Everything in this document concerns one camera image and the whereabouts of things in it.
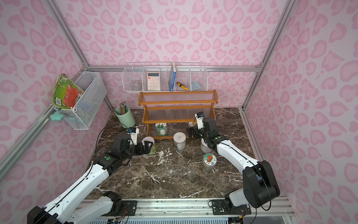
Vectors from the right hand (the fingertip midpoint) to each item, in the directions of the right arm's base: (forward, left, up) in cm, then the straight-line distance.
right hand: (192, 126), depth 86 cm
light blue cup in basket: (+31, -2, +7) cm, 32 cm away
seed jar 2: (-9, -7, -10) cm, 15 cm away
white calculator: (+27, +26, +14) cm, 40 cm away
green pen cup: (+11, +47, -3) cm, 48 cm away
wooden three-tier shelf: (+26, +21, -19) cm, 39 cm away
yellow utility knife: (+26, +6, +10) cm, 29 cm away
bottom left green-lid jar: (+4, +21, -7) cm, 23 cm away
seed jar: (-5, +8, -8) cm, 13 cm away
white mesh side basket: (-6, +58, +17) cm, 61 cm away
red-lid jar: (-18, -10, -9) cm, 23 cm away
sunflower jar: (+8, +1, -8) cm, 11 cm away
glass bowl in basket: (+26, +40, +10) cm, 49 cm away
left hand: (-11, +27, +1) cm, 29 cm away
